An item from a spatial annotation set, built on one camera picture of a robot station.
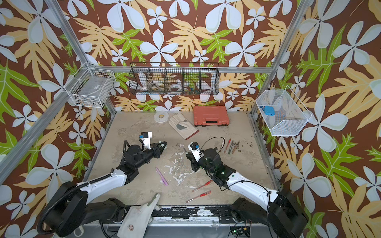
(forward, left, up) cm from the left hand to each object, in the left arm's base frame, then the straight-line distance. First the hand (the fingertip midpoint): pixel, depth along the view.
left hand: (166, 141), depth 80 cm
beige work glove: (+26, -8, -19) cm, 33 cm away
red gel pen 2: (-23, -19, -19) cm, 36 cm away
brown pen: (+7, -44, -19) cm, 49 cm away
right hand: (-6, -11, -4) cm, 13 cm away
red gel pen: (-17, -22, -20) cm, 34 cm away
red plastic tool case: (+36, -29, -17) cm, 49 cm away
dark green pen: (+7, -41, -19) cm, 45 cm away
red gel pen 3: (+11, -40, -19) cm, 46 cm away
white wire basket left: (+29, +46, +14) cm, 57 cm away
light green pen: (-4, -10, -2) cm, 11 cm away
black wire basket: (+42, -2, +12) cm, 44 cm away
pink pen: (-16, +1, -19) cm, 25 cm away
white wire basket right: (+11, -67, +10) cm, 69 cm away
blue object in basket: (+18, -59, +6) cm, 62 cm away
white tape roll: (+36, +10, -20) cm, 42 cm away
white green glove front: (-35, +12, -15) cm, 40 cm away
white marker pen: (+10, -36, -19) cm, 42 cm away
